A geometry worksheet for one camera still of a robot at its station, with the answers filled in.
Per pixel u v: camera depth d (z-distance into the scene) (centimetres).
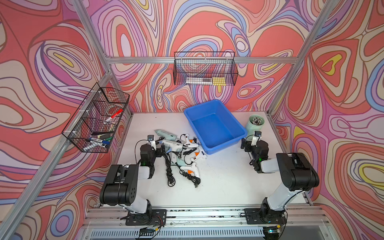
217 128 110
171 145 94
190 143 99
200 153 96
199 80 82
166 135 102
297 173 48
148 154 72
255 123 92
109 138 73
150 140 80
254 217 73
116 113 76
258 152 75
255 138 84
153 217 73
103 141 68
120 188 45
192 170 88
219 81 82
